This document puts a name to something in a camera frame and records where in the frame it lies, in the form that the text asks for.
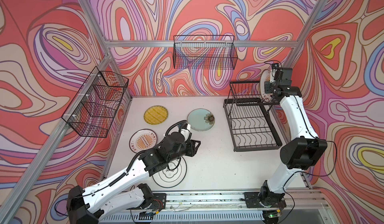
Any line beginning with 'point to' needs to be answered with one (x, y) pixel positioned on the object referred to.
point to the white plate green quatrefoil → (173, 176)
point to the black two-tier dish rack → (250, 121)
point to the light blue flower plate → (201, 119)
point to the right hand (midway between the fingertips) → (274, 86)
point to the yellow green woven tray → (154, 115)
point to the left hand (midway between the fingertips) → (201, 144)
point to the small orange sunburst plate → (142, 139)
